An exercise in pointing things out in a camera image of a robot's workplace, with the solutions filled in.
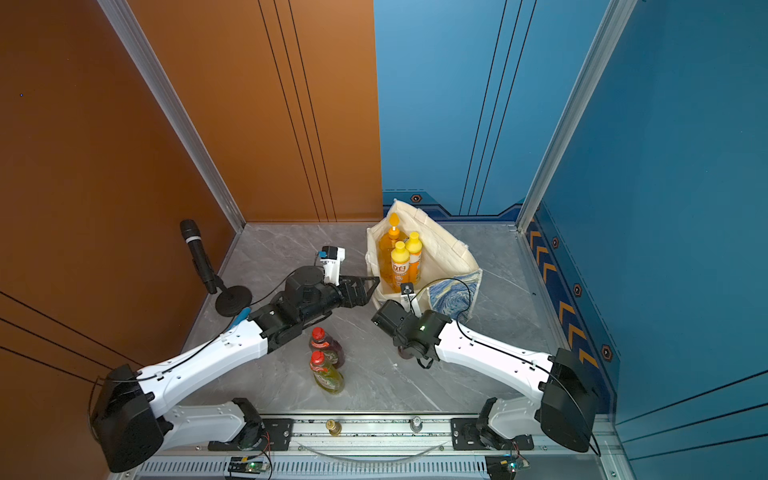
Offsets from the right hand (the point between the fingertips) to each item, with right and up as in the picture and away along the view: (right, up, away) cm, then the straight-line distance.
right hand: (408, 325), depth 80 cm
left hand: (-10, +14, -6) cm, 18 cm away
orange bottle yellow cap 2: (+2, +21, +7) cm, 22 cm away
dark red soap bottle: (-22, -2, -8) cm, 23 cm away
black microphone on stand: (-56, +4, +16) cm, 58 cm away
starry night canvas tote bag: (+10, +14, -10) cm, 20 cm away
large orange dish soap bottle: (-6, +22, +10) cm, 25 cm away
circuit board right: (+22, -30, -11) cm, 39 cm away
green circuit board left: (-39, -31, -10) cm, 51 cm away
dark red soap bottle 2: (-1, -9, +4) cm, 10 cm away
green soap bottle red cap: (-20, -10, -9) cm, 24 cm away
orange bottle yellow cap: (-2, +16, +6) cm, 17 cm away
